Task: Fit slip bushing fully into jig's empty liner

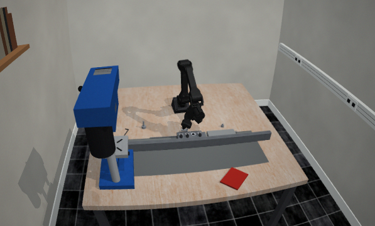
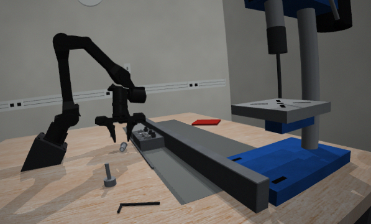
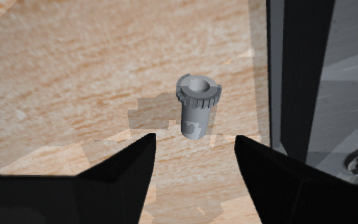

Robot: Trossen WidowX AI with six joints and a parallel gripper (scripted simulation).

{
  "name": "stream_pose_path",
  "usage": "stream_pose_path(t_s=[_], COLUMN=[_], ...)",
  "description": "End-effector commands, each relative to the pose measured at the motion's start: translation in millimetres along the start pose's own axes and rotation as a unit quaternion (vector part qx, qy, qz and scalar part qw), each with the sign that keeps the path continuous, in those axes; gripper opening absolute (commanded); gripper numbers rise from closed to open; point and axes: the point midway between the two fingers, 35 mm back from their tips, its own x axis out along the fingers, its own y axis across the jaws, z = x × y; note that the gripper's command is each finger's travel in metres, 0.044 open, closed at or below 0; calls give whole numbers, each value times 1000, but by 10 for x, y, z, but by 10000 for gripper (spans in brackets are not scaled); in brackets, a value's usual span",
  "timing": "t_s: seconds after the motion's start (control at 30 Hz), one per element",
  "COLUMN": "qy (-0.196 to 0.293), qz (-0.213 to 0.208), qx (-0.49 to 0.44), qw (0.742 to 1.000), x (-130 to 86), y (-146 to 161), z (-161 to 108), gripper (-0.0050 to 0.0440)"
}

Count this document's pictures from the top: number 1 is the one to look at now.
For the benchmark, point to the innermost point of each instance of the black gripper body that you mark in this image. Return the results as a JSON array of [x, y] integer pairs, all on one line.
[[189, 115]]

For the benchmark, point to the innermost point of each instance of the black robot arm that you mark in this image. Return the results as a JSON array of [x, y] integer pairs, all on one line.
[[194, 96]]

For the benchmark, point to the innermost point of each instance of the red flat square tile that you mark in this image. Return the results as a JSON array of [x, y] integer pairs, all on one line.
[[234, 178]]

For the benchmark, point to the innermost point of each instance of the dark grey long rectangular bar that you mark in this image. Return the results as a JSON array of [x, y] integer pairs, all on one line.
[[197, 142]]

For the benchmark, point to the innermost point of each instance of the blue drill press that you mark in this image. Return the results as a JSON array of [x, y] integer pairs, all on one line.
[[95, 109]]

